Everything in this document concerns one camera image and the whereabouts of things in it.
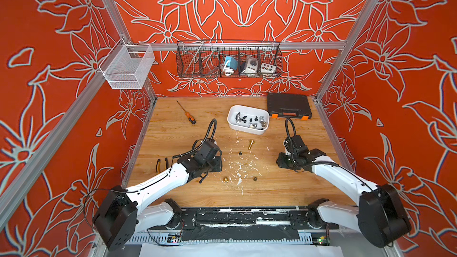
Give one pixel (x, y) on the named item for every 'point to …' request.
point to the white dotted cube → (268, 68)
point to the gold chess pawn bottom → (225, 179)
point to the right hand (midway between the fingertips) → (276, 161)
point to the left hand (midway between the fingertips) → (222, 161)
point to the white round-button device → (251, 66)
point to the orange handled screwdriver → (191, 118)
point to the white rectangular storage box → (260, 116)
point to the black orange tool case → (288, 106)
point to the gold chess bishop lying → (252, 142)
